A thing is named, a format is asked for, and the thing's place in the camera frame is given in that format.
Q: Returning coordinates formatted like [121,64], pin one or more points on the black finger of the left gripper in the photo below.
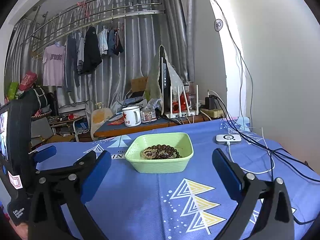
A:
[62,165]

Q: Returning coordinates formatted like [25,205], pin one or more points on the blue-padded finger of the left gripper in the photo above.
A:
[44,154]

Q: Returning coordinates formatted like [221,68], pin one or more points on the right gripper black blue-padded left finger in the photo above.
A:
[46,218]

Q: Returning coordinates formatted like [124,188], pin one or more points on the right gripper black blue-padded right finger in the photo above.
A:
[275,219]

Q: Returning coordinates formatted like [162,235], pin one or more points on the wooden desk blue top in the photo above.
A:
[106,130]

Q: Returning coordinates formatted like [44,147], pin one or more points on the blue tree-patterned tablecloth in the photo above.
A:
[194,203]

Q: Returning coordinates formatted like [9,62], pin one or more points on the beige chair back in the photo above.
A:
[98,118]

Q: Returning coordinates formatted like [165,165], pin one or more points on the white enamel mug red star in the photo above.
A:
[131,116]

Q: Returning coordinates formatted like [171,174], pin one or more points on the green plastic bag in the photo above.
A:
[12,90]

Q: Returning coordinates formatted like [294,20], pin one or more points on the red plastic bag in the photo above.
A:
[28,80]

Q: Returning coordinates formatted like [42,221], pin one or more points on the white small rounded device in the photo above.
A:
[228,139]

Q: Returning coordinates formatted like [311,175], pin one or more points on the dark blue trousers hanging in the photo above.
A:
[71,64]

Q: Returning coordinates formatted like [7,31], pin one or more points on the green plastic square bowl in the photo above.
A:
[160,153]

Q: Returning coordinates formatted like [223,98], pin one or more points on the pink t-shirt hanging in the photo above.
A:
[53,65]

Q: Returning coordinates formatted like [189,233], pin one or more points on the cardboard box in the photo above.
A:
[138,84]

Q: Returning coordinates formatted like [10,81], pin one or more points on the black jacket hanging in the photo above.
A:
[92,57]

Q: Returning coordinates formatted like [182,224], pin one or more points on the beige power strip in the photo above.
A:
[213,113]

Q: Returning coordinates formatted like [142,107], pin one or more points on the white four-antenna router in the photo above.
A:
[180,104]

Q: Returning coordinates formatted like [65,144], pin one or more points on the black monitor under lace cloth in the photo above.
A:
[163,84]

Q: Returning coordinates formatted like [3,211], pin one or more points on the black power adapter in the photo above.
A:
[210,102]

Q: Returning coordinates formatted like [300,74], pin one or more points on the white shirt hanging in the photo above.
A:
[103,42]

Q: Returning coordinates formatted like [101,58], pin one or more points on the clear glass jar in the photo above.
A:
[189,88]

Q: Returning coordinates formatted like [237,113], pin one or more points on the metal clothes drying rack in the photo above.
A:
[85,14]

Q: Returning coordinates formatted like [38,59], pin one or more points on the grey curtain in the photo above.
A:
[133,43]

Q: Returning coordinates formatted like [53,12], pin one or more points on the round wall hook sticker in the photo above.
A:
[218,25]

